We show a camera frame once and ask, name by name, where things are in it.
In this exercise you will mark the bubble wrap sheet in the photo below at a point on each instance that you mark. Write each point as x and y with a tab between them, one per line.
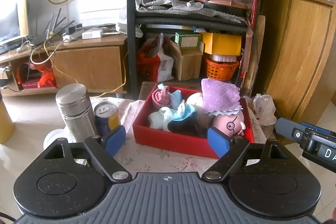
178	7

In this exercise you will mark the white plastic bag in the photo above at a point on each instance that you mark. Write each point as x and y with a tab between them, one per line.
264	109

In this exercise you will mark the floral tablecloth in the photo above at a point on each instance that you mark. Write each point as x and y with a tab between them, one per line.
140	158

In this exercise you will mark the yellow box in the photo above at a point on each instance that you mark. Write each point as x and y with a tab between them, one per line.
222	44

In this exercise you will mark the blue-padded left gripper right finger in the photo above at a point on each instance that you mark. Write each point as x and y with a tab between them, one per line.
230	152

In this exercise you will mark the brown cardboard box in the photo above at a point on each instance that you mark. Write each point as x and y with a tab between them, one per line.
187	62

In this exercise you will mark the black metal shelf rack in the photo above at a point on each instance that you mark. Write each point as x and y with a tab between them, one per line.
189	16

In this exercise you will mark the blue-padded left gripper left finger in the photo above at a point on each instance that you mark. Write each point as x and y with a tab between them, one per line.
102	150

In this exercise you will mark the dark wooden stool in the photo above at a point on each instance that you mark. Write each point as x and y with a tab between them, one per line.
147	86

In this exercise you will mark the pink knitted sock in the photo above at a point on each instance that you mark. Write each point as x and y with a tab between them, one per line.
161	97

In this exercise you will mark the black soft cloth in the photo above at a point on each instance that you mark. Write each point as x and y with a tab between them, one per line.
196	126

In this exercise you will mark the red cardboard box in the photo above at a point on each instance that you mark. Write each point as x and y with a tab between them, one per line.
174	142

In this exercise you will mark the beige plush toy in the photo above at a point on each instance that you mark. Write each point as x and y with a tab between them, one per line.
195	99

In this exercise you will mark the red plastic bag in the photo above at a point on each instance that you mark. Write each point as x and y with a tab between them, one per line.
42	75

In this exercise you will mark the wooden TV cabinet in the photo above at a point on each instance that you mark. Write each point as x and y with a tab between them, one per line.
99	64

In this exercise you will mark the blue yellow drink can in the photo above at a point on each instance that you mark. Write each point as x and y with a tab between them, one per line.
106	117

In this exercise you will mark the stainless steel thermos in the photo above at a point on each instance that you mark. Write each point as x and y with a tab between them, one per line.
76	110

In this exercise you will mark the wooden wardrobe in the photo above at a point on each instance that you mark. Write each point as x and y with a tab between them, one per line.
297	63

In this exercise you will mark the pink lidded pan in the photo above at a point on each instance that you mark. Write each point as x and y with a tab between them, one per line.
227	6

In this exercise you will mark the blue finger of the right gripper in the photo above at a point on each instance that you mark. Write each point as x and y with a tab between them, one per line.
316	128

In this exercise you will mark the orange plastic basket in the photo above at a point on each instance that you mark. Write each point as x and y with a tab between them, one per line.
220	71

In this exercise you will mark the light green towel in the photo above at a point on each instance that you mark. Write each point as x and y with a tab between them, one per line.
160	119

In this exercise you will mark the pink pig plush toy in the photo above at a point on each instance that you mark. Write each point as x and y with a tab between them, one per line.
231	125

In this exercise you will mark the glass coffee jar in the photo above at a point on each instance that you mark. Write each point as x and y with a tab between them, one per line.
62	151

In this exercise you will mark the green small box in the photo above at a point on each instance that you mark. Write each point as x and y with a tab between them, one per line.
188	41

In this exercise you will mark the white power adapter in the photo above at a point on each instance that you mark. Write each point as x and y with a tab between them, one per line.
92	34

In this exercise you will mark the blue face mask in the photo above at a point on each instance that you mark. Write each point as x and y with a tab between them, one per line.
179	108

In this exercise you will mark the purple quilted cloth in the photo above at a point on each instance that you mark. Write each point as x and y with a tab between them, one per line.
220	97

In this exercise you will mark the red and white bag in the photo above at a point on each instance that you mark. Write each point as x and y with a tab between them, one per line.
153	63

